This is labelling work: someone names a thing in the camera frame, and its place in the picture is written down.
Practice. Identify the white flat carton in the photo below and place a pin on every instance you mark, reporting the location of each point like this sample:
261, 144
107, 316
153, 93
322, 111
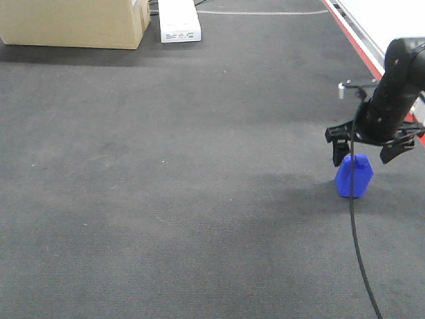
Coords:
179, 20

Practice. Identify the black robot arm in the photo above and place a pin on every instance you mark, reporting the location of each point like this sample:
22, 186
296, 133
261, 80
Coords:
395, 83

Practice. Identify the blue plastic box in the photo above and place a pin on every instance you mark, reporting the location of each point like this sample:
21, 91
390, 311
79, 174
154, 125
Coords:
360, 181

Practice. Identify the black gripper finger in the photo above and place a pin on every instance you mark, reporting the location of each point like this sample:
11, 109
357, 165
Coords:
340, 153
396, 152

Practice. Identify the large brown cardboard box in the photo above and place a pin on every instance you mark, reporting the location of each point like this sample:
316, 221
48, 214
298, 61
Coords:
66, 23

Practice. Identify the conveyor with dark grey belt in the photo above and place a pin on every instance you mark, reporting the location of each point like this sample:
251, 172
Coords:
166, 166

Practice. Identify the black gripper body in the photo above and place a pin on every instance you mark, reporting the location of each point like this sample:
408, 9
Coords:
338, 131

